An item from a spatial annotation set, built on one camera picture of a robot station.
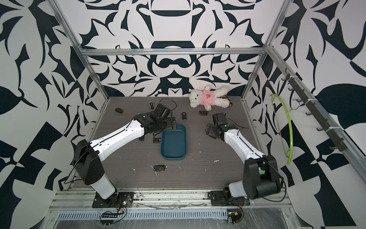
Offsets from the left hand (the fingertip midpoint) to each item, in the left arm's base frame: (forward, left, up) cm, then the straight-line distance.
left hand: (170, 122), depth 84 cm
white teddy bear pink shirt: (+29, -28, -10) cm, 41 cm away
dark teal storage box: (-5, -1, -17) cm, 18 cm away
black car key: (+25, +41, -17) cm, 51 cm away
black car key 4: (-2, +10, -18) cm, 21 cm away
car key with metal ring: (+30, +17, -16) cm, 38 cm away
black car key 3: (+20, -23, -17) cm, 35 cm away
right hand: (-1, -27, -8) cm, 28 cm away
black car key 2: (+17, -9, -17) cm, 26 cm away
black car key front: (-21, +7, -16) cm, 27 cm away
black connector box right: (-45, -31, -19) cm, 58 cm away
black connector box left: (-43, +32, -21) cm, 57 cm away
